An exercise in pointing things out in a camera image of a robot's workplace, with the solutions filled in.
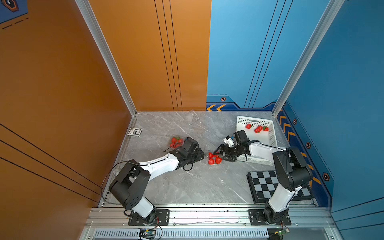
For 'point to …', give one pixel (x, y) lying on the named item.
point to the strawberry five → (211, 161)
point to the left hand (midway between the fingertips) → (203, 153)
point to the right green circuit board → (282, 231)
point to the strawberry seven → (218, 160)
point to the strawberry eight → (210, 155)
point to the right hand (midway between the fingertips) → (218, 155)
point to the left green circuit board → (147, 233)
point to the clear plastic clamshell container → (177, 144)
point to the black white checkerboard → (263, 184)
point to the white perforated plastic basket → (260, 134)
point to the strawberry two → (258, 129)
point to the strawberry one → (248, 126)
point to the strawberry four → (265, 128)
